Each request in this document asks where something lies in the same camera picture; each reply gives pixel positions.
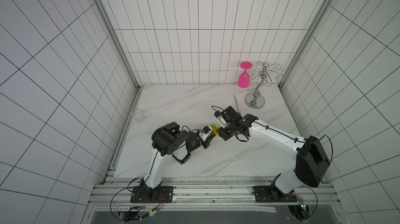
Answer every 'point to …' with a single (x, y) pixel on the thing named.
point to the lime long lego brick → (214, 129)
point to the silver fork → (236, 104)
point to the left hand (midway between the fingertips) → (211, 133)
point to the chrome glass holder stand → (254, 100)
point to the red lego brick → (217, 129)
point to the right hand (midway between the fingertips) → (221, 129)
